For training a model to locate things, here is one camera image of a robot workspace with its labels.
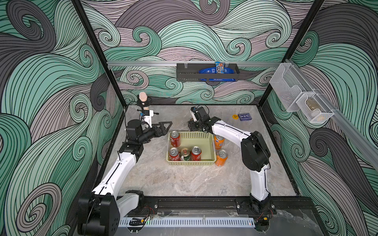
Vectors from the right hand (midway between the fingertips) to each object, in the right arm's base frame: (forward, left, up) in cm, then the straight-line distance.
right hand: (195, 122), depth 96 cm
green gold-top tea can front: (-23, +7, 0) cm, 24 cm away
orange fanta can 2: (-24, -14, -1) cm, 28 cm away
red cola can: (-12, +13, 0) cm, 18 cm away
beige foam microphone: (+7, +32, +18) cm, 37 cm away
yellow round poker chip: (+15, -33, -12) cm, 38 cm away
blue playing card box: (+13, -39, -9) cm, 42 cm away
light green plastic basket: (-9, -7, -9) cm, 14 cm away
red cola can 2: (-23, +13, 0) cm, 27 cm away
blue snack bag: (+23, -12, +24) cm, 36 cm away
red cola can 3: (-22, 0, 0) cm, 22 cm away
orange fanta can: (-14, -14, 0) cm, 20 cm away
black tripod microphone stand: (+7, +30, +13) cm, 33 cm away
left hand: (-12, +16, +16) cm, 26 cm away
